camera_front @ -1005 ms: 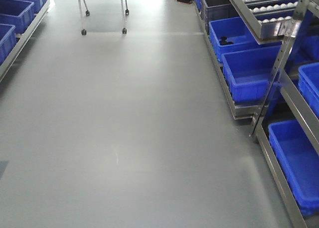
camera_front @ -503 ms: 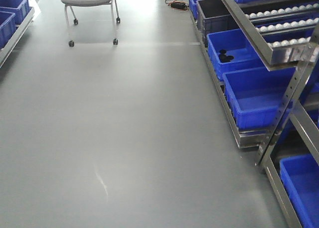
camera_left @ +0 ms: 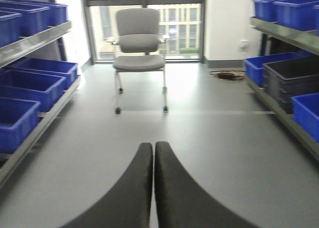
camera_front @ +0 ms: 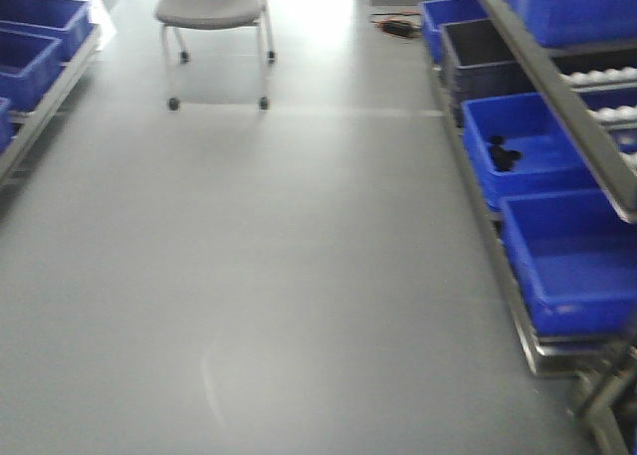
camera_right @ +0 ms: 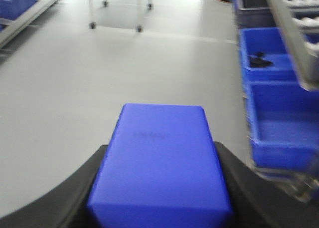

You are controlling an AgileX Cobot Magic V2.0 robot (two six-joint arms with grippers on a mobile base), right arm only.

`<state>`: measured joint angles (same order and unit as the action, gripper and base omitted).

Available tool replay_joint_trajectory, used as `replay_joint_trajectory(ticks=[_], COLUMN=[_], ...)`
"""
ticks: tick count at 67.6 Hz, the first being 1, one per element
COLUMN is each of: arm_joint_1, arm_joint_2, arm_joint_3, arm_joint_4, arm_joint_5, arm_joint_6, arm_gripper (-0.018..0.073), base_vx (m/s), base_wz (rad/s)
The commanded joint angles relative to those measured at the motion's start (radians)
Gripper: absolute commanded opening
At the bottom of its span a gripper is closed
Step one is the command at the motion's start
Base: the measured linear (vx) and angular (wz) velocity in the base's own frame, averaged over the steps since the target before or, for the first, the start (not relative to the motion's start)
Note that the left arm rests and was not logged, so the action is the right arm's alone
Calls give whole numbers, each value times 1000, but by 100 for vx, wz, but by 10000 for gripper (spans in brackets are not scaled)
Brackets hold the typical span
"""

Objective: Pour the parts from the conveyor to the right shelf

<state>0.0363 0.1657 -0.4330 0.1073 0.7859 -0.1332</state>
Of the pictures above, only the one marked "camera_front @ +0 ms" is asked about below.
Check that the black parts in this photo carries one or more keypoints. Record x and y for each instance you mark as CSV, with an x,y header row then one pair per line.
x,y
502,159

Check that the dark plastic bin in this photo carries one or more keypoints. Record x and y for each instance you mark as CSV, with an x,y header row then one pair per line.
x,y
478,76

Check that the grey chair on castors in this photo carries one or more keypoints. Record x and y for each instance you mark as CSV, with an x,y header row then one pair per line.
x,y
209,7

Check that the row of blue bins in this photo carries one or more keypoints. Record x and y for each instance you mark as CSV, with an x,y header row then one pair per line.
x,y
572,276
30,71

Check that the steel roller rack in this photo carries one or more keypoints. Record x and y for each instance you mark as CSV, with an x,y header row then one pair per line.
x,y
572,116

